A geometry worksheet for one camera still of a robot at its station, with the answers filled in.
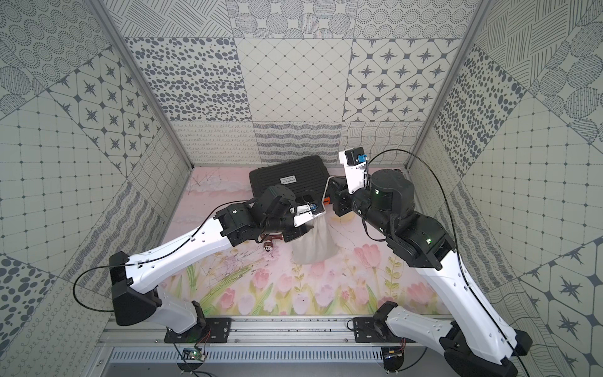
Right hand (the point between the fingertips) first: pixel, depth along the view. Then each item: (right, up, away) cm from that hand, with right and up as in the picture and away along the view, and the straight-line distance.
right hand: (332, 180), depth 58 cm
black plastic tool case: (-10, +4, +50) cm, 51 cm away
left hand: (-6, -9, +12) cm, 16 cm away
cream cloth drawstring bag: (-3, -22, +19) cm, 29 cm away
